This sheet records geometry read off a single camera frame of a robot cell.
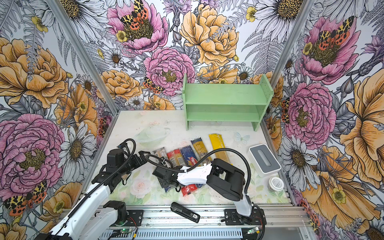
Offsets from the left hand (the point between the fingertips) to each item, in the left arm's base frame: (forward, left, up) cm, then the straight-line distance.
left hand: (145, 161), depth 84 cm
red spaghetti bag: (+5, -16, -6) cm, 18 cm away
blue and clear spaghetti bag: (+11, -32, -7) cm, 34 cm away
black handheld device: (-23, -21, -5) cm, 32 cm away
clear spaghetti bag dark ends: (+9, -7, -7) cm, 13 cm away
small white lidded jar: (-13, -69, -3) cm, 70 cm away
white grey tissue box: (0, -66, -3) cm, 67 cm away
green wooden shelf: (+43, -47, +4) cm, 64 cm away
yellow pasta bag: (+17, -43, -8) cm, 47 cm away
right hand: (-8, -13, -10) cm, 18 cm away
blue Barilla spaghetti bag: (+5, -24, -6) cm, 25 cm away
